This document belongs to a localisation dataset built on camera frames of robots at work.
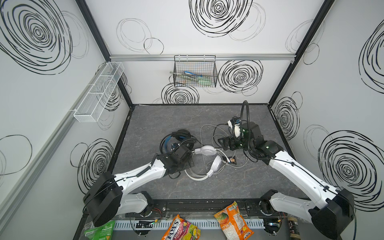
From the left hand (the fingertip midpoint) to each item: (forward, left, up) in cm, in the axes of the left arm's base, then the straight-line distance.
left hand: (188, 163), depth 84 cm
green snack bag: (-32, +35, 0) cm, 48 cm away
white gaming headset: (0, -15, +3) cm, 16 cm away
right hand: (+9, -18, +15) cm, 25 cm away
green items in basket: (+39, -1, +28) cm, 48 cm away
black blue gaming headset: (+18, +7, 0) cm, 19 cm away
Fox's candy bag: (-30, +2, -1) cm, 30 cm away
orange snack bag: (-28, -22, 0) cm, 35 cm away
